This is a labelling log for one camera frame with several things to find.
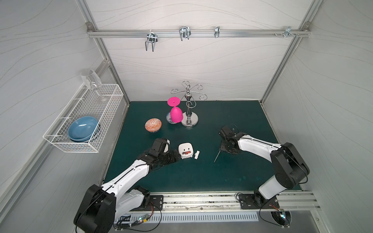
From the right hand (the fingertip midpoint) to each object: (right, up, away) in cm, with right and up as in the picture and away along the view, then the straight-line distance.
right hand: (225, 146), depth 92 cm
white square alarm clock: (-26, -1, -3) cm, 26 cm away
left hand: (-30, -4, -9) cm, 32 cm away
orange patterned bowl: (-50, +13, +12) cm, 53 cm away
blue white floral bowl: (-38, +18, +10) cm, 44 cm away
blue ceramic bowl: (-70, +15, -30) cm, 78 cm away
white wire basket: (-71, +27, -16) cm, 78 cm away
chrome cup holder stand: (-23, +18, +15) cm, 33 cm away
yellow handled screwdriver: (-6, -6, -2) cm, 8 cm away
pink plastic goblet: (-31, +21, -4) cm, 38 cm away
